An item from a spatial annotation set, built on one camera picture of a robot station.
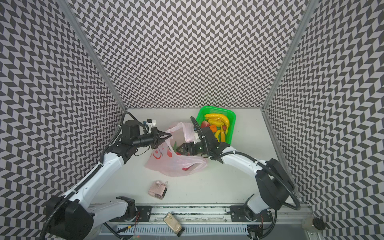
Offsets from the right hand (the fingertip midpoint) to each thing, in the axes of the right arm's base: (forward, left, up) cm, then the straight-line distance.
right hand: (183, 153), depth 79 cm
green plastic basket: (+37, -12, -6) cm, 40 cm away
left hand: (+4, +4, +12) cm, 13 cm away
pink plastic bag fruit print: (-2, +9, -1) cm, 10 cm away
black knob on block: (-31, -63, -11) cm, 71 cm away
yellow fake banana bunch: (+30, -25, -11) cm, 40 cm away
